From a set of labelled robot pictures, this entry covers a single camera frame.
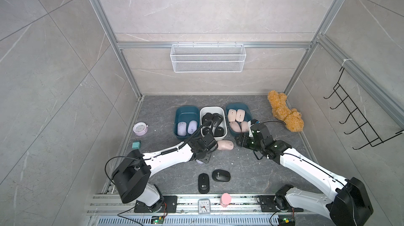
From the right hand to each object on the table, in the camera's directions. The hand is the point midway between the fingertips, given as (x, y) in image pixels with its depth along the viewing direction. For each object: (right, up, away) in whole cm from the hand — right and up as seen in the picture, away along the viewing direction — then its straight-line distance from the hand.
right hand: (240, 138), depth 82 cm
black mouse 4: (-11, +9, +18) cm, 23 cm away
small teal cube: (-60, -6, +9) cm, 61 cm away
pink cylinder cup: (-10, -25, -14) cm, 30 cm away
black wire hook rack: (+48, +11, -17) cm, 52 cm away
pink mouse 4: (+1, +4, +16) cm, 16 cm away
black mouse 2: (-10, -19, -2) cm, 22 cm away
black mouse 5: (-18, +2, +15) cm, 24 cm away
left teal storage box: (-31, +8, +19) cm, 37 cm away
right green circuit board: (+19, -36, -11) cm, 42 cm away
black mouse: (-19, -22, -4) cm, 30 cm away
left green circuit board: (-41, -35, -11) cm, 55 cm away
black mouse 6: (-10, +1, +16) cm, 19 cm away
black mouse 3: (-17, +11, +18) cm, 27 cm away
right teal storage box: (+11, +11, +24) cm, 28 cm away
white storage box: (-9, +15, +22) cm, 28 cm away
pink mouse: (-7, -5, +8) cm, 12 cm away
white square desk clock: (-19, -29, -11) cm, 37 cm away
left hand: (-18, -8, +2) cm, 20 cm away
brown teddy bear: (+35, +9, +13) cm, 39 cm away
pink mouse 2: (0, +12, +23) cm, 25 cm away
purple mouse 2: (-21, -10, -7) cm, 24 cm away
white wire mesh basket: (-18, +49, +18) cm, 55 cm away
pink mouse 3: (+5, +12, +22) cm, 25 cm away
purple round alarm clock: (-60, +3, +16) cm, 62 cm away
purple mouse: (-33, +3, +15) cm, 37 cm away
